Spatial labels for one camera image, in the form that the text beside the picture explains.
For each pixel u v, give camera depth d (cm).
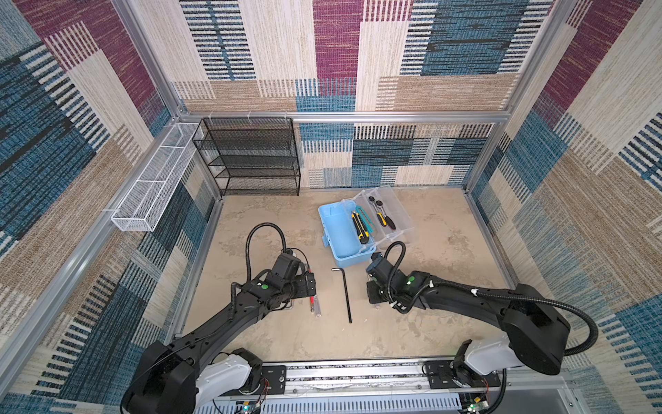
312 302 87
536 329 43
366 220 99
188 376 39
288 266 64
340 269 94
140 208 70
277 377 74
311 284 76
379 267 67
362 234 94
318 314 85
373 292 77
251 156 111
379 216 96
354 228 98
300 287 75
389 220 95
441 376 73
